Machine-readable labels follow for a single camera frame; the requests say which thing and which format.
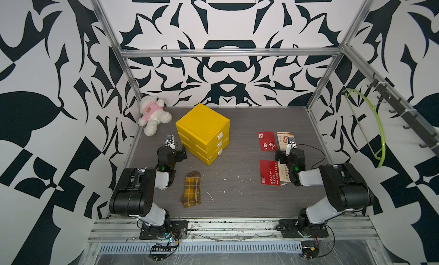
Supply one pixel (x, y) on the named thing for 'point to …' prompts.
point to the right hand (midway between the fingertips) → (287, 146)
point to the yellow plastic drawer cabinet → (203, 133)
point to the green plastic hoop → (383, 145)
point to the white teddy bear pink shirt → (151, 107)
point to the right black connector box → (310, 249)
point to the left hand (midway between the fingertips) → (172, 143)
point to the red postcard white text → (269, 172)
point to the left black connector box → (159, 253)
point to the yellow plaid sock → (192, 195)
